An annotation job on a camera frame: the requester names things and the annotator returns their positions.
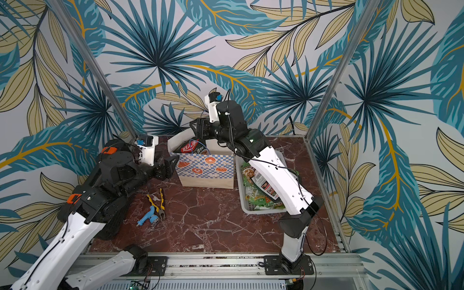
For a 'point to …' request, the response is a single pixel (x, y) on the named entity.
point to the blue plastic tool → (150, 214)
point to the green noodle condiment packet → (254, 195)
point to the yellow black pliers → (162, 210)
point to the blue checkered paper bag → (215, 170)
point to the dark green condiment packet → (264, 183)
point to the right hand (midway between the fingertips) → (196, 122)
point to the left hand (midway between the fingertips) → (169, 157)
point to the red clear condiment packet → (190, 147)
